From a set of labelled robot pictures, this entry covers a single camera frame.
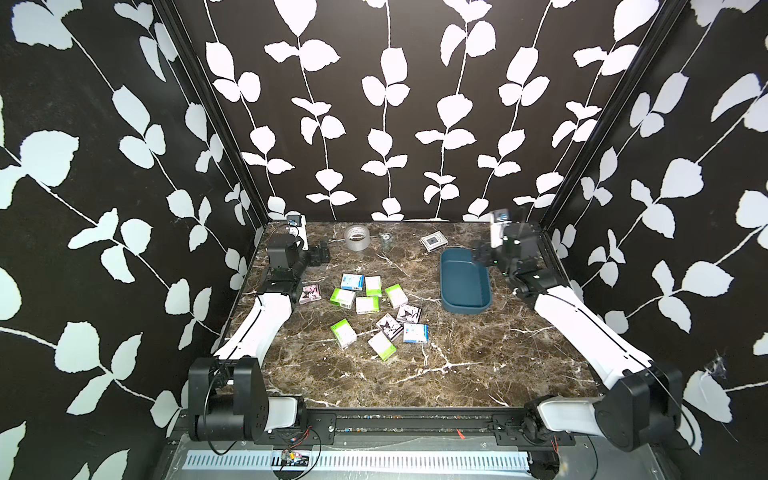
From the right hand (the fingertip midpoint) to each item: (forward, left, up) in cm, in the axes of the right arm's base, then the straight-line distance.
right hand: (487, 231), depth 81 cm
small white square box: (+20, +10, -26) cm, 34 cm away
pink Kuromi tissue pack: (-6, +53, -23) cm, 59 cm away
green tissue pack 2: (-9, +35, -25) cm, 44 cm away
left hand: (+1, +49, -2) cm, 49 cm away
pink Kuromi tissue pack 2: (-13, +21, -25) cm, 35 cm away
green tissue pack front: (-23, +29, -25) cm, 45 cm away
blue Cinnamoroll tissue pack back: (-1, +40, -25) cm, 47 cm away
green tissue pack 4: (-19, +41, -24) cm, 51 cm away
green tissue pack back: (-2, +33, -26) cm, 42 cm away
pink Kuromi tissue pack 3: (-17, +27, -25) cm, 41 cm away
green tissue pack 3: (-6, +25, -26) cm, 36 cm away
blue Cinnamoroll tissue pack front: (-19, +19, -25) cm, 37 cm away
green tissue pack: (-8, +43, -24) cm, 50 cm away
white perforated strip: (-50, +33, -27) cm, 66 cm away
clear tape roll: (+20, +41, -25) cm, 52 cm away
